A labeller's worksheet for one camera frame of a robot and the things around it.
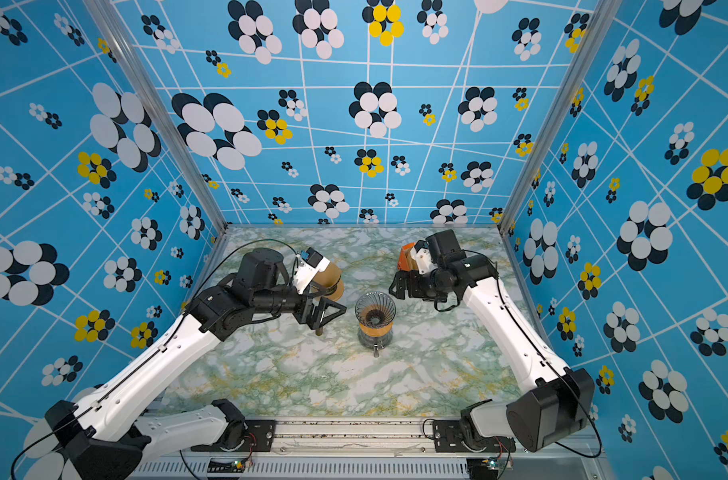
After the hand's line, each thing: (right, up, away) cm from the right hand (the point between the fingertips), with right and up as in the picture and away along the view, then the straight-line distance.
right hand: (407, 290), depth 77 cm
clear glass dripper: (-8, -6, +7) cm, 12 cm away
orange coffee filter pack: (+2, +7, +28) cm, 29 cm away
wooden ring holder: (-8, -12, +4) cm, 15 cm away
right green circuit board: (+17, -41, -8) cm, 45 cm away
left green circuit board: (-41, -41, -8) cm, 58 cm away
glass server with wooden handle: (-25, -14, +11) cm, 31 cm away
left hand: (-17, 0, -10) cm, 20 cm away
